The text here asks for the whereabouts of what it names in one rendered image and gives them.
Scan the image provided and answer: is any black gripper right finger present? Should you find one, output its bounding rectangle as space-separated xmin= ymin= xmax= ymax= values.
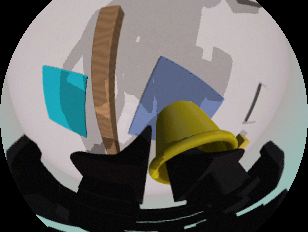
xmin=165 ymin=148 xmax=246 ymax=202

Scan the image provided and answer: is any yellow flat block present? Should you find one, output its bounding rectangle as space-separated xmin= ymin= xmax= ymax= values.
xmin=236 ymin=133 xmax=250 ymax=149

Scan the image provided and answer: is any brown wooden bar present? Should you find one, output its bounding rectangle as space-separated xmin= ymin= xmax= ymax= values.
xmin=90 ymin=4 xmax=125 ymax=154

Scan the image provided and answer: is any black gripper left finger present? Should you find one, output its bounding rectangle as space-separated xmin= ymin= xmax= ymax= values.
xmin=70 ymin=125 xmax=151 ymax=205

